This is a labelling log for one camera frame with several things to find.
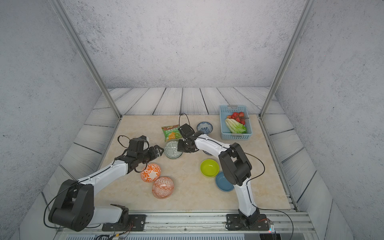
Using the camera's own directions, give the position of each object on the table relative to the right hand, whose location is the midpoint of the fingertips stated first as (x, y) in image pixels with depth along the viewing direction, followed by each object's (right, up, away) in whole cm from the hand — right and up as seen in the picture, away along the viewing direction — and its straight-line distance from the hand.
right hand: (180, 148), depth 93 cm
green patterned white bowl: (-7, -1, +3) cm, 8 cm away
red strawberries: (+42, +21, +21) cm, 51 cm away
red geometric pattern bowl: (-9, -21, -8) cm, 24 cm away
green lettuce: (+37, +13, +12) cm, 41 cm away
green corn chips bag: (-8, +9, +12) cm, 17 cm away
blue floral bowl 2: (+14, +3, -30) cm, 33 cm away
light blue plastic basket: (+32, +26, +28) cm, 50 cm away
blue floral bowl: (+17, +13, +18) cm, 28 cm away
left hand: (-10, -1, -4) cm, 11 cm away
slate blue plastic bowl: (+24, -18, -9) cm, 32 cm away
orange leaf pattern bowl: (-16, -14, -4) cm, 22 cm away
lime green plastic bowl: (+18, -11, -2) cm, 21 cm away
